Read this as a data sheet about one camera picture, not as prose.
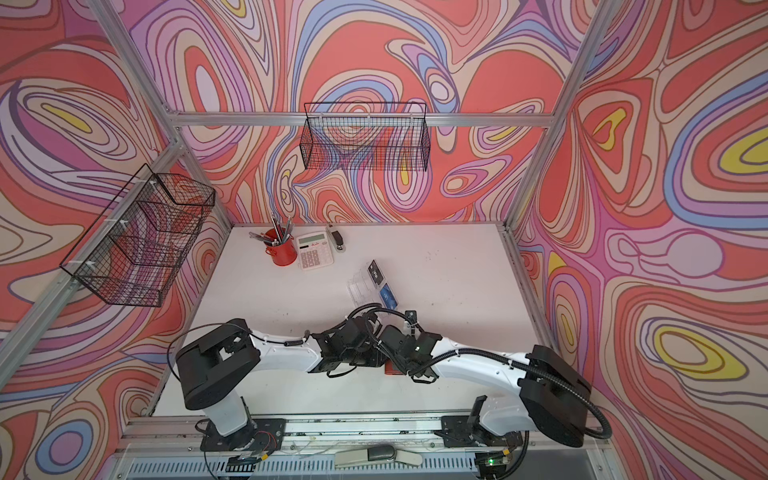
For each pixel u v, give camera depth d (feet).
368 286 3.15
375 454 2.18
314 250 3.55
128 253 2.35
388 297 2.90
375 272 3.08
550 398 1.36
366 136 3.21
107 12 2.23
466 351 1.70
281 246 3.27
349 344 2.26
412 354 1.96
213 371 1.51
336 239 3.63
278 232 3.42
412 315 2.45
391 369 2.69
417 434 2.46
